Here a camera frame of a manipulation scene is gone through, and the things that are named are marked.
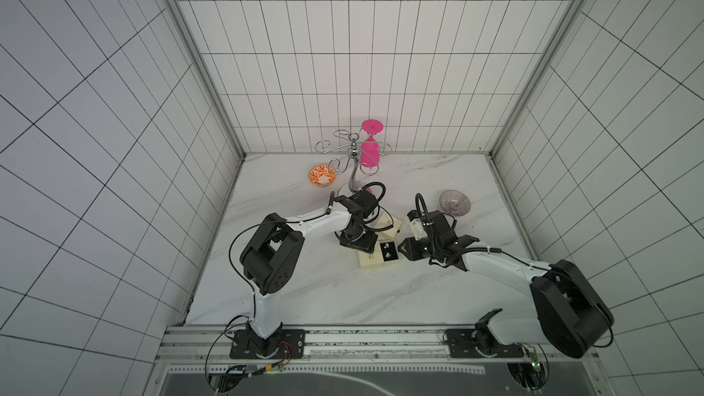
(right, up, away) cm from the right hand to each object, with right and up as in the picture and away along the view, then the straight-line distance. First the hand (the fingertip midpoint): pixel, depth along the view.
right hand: (400, 241), depth 89 cm
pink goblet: (-10, +32, +6) cm, 34 cm away
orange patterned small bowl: (-29, +22, +21) cm, 42 cm away
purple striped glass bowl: (+22, +12, +12) cm, 28 cm away
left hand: (-14, -3, -2) cm, 15 cm away
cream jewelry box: (-5, -3, -1) cm, 6 cm away
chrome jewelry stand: (-17, +32, -8) cm, 37 cm away
